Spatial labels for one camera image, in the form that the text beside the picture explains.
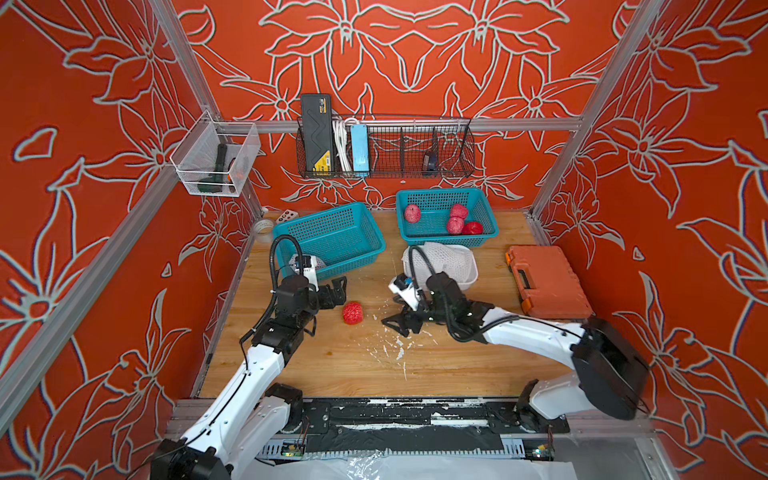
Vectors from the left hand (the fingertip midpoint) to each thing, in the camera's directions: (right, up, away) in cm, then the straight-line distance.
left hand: (333, 279), depth 80 cm
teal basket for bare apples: (+35, +23, +37) cm, 56 cm away
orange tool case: (+66, -3, +12) cm, 67 cm away
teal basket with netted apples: (-3, +11, +30) cm, 32 cm away
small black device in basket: (+29, +35, +8) cm, 46 cm away
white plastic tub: (+40, -4, +12) cm, 42 cm away
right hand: (+14, -9, -3) cm, 17 cm away
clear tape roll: (-33, +14, +33) cm, 49 cm away
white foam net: (+38, +4, +16) cm, 42 cm away
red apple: (+43, +22, +31) cm, 58 cm away
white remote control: (-24, +20, +34) cm, 46 cm away
